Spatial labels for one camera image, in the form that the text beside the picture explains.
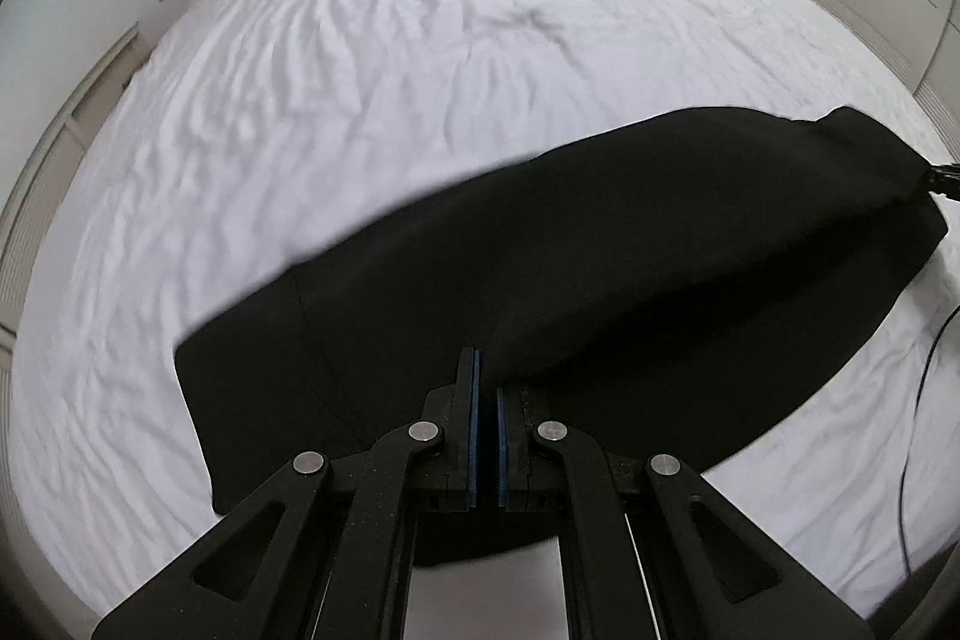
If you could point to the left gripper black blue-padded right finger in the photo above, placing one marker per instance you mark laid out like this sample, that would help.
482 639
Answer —
647 549

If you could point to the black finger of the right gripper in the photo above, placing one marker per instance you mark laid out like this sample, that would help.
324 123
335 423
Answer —
945 180

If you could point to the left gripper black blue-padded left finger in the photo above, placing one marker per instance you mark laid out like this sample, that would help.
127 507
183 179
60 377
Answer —
322 548

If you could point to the black pants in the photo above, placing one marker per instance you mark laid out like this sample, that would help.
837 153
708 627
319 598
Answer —
682 284

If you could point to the white louvered cabinet left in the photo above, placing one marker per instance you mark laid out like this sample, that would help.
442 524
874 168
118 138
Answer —
47 176

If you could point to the white quilted bed cover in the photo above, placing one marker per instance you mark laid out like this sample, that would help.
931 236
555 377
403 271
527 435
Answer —
265 129

